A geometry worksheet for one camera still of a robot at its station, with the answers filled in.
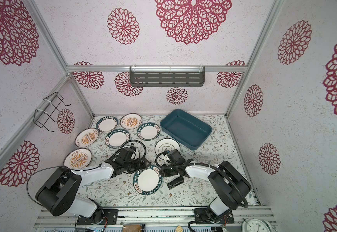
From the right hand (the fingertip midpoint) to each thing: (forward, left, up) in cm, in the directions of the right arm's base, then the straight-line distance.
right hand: (158, 171), depth 86 cm
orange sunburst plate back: (+43, +26, -2) cm, 50 cm away
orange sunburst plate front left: (+7, +54, -2) cm, 55 cm away
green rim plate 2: (+26, +34, -3) cm, 43 cm away
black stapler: (-6, -10, 0) cm, 12 cm away
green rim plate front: (-4, +7, -5) cm, 9 cm away
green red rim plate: (+38, +45, -1) cm, 59 cm away
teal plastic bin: (+40, -18, -8) cm, 45 cm away
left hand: (+2, +8, -1) cm, 9 cm away
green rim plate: (+33, +11, -3) cm, 35 cm away
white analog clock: (-25, -49, -1) cm, 55 cm away
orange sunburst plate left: (+25, +56, -1) cm, 61 cm away
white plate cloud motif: (+20, -3, -3) cm, 21 cm away
